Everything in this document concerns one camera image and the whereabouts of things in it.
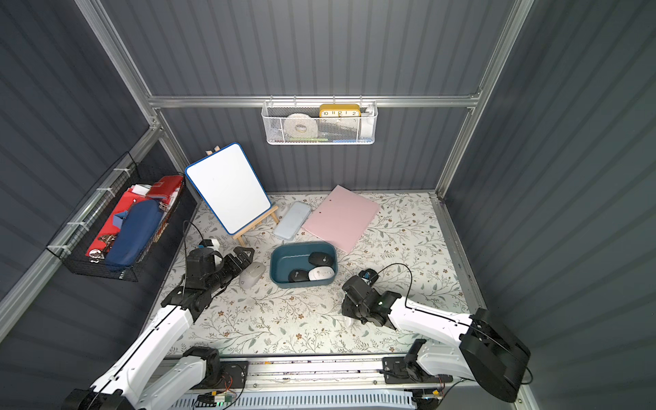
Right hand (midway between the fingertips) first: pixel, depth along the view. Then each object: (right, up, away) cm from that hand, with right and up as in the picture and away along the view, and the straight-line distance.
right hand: (347, 304), depth 84 cm
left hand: (-33, +16, -3) cm, 37 cm away
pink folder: (-1, +28, +27) cm, 39 cm away
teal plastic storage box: (-23, +13, +14) cm, 30 cm away
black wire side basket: (-68, +22, -23) cm, 75 cm away
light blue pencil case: (-22, +29, +28) cm, 46 cm away
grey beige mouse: (-34, +9, +7) cm, 36 cm away
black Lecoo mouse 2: (-18, +8, +7) cm, 21 cm away
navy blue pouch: (-60, +27, -14) cm, 67 cm away
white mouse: (-9, +9, +5) cm, 14 cm away
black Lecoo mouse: (-10, +13, +14) cm, 22 cm away
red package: (-58, +37, -5) cm, 69 cm away
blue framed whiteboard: (-42, +41, +5) cm, 59 cm away
